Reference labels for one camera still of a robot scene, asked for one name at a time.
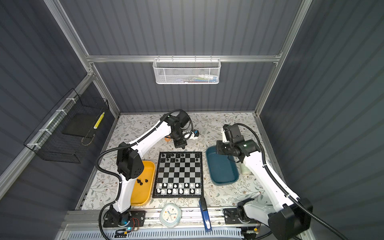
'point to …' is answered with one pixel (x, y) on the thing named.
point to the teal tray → (223, 171)
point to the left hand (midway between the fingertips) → (182, 144)
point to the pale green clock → (170, 215)
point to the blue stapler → (205, 214)
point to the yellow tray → (142, 188)
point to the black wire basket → (65, 134)
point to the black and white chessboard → (179, 175)
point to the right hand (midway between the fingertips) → (219, 147)
